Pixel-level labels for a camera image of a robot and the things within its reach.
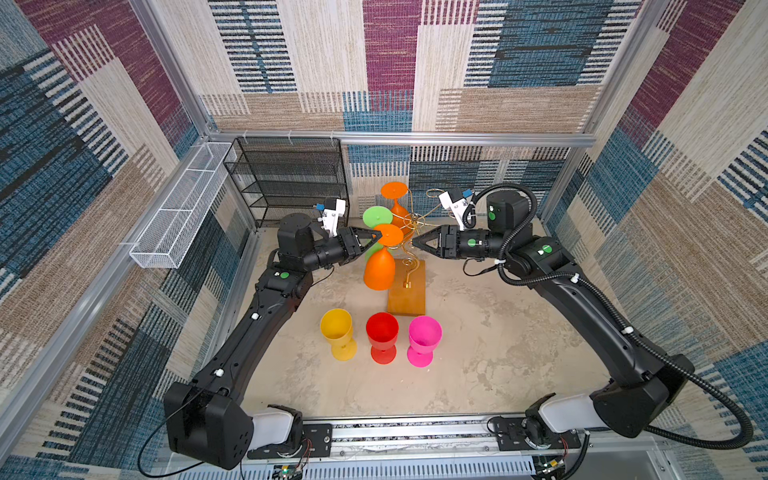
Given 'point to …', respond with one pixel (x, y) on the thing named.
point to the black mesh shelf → (289, 175)
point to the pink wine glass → (425, 334)
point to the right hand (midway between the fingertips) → (418, 248)
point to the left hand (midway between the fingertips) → (381, 233)
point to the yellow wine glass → (337, 327)
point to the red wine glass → (382, 330)
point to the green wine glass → (373, 216)
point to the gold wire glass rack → (415, 222)
